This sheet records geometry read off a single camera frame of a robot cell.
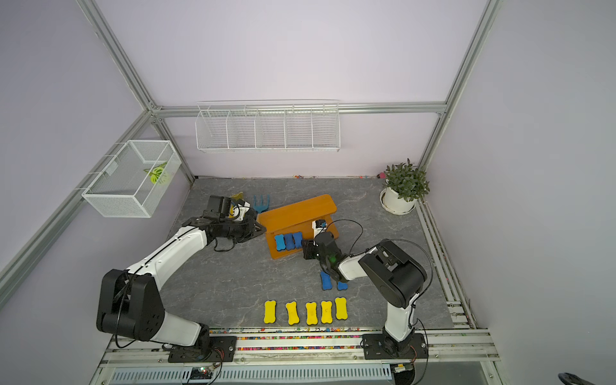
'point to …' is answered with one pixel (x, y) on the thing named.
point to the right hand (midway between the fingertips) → (302, 240)
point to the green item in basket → (156, 172)
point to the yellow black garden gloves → (238, 196)
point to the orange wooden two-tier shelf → (289, 225)
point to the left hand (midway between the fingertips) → (265, 231)
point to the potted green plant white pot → (405, 184)
